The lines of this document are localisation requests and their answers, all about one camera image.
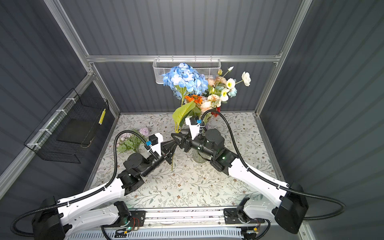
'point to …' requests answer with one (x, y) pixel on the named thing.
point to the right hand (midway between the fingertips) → (176, 134)
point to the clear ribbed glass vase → (200, 157)
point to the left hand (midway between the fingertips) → (178, 139)
